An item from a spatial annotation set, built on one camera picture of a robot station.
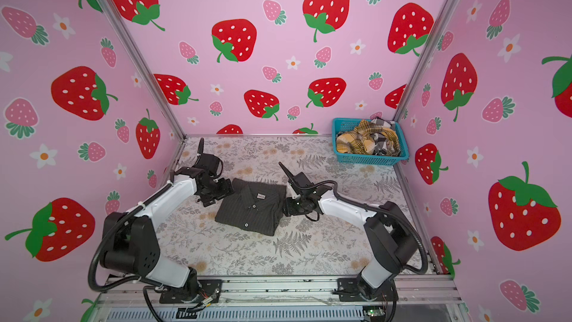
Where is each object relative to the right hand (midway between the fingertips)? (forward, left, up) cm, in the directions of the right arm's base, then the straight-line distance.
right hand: (284, 208), depth 87 cm
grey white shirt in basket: (+34, -42, +6) cm, 54 cm away
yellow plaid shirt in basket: (+38, -31, +4) cm, 49 cm away
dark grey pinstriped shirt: (+1, +13, -2) cm, 14 cm away
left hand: (+3, +24, +2) cm, 24 cm away
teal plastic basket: (+52, -22, +1) cm, 56 cm away
